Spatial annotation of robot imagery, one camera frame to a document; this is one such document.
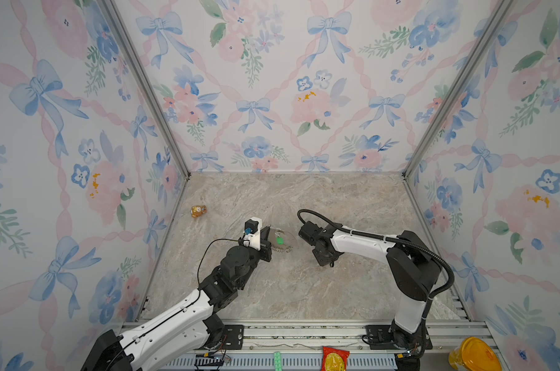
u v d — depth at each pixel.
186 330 0.51
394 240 0.51
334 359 0.69
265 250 0.65
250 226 0.61
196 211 1.01
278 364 0.69
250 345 0.73
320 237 0.68
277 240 0.80
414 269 0.48
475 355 0.63
